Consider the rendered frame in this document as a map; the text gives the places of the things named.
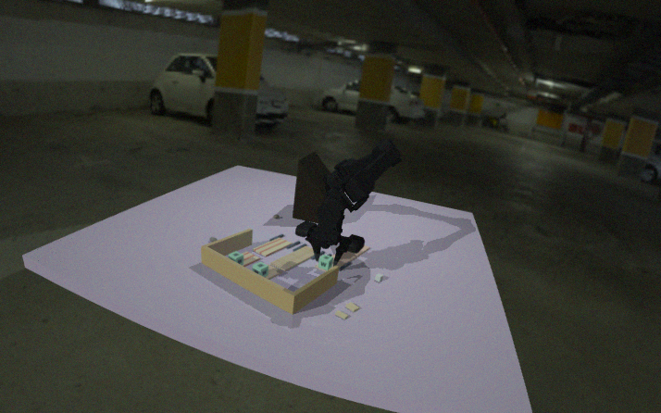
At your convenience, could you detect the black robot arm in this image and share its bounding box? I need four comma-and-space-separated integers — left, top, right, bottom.
312, 138, 402, 249

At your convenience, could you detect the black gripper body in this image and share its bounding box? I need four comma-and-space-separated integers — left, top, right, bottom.
295, 215, 365, 254

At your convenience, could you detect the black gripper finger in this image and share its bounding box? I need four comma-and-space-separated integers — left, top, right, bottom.
306, 238, 321, 255
334, 246, 348, 262

